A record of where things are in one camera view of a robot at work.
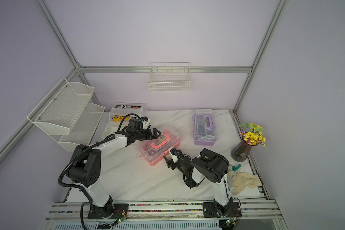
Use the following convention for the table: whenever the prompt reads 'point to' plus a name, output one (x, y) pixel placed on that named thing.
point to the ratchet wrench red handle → (124, 106)
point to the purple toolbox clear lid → (204, 124)
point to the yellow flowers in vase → (252, 136)
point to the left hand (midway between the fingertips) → (156, 136)
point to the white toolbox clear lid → (118, 113)
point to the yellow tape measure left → (116, 118)
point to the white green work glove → (240, 180)
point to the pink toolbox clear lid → (154, 149)
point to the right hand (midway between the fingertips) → (170, 154)
